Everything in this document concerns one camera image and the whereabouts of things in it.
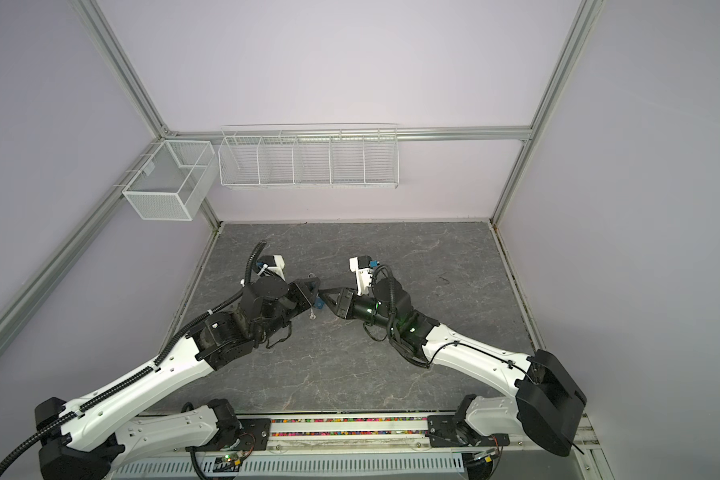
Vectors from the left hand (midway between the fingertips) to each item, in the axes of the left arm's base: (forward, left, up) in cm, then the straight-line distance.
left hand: (320, 287), depth 70 cm
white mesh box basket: (+46, +51, -3) cm, 69 cm away
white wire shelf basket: (+54, -12, -1) cm, 56 cm away
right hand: (-2, 0, -1) cm, 3 cm away
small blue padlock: (-5, 0, +1) cm, 5 cm away
